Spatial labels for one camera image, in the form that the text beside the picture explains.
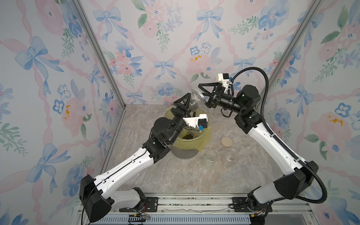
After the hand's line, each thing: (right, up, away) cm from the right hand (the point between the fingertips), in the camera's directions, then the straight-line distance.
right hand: (198, 91), depth 57 cm
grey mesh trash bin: (-6, -34, +35) cm, 49 cm away
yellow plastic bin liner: (-3, -21, +11) cm, 24 cm away
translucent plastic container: (+23, -36, +33) cm, 54 cm away
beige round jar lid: (+24, -27, +41) cm, 55 cm away
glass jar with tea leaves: (+13, -35, +35) cm, 51 cm away
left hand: (-5, -2, +1) cm, 5 cm away
